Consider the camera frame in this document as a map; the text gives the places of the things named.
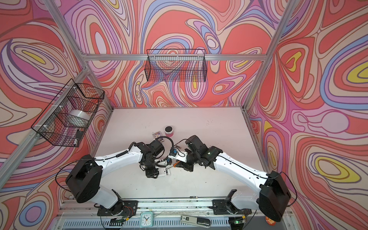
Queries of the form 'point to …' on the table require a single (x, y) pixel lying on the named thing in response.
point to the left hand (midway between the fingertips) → (156, 170)
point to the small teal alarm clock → (146, 219)
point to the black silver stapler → (200, 221)
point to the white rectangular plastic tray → (164, 172)
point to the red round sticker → (270, 221)
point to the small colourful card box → (156, 134)
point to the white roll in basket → (83, 114)
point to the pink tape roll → (169, 131)
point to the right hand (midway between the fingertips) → (180, 164)
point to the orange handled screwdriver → (175, 164)
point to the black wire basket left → (65, 120)
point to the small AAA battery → (193, 197)
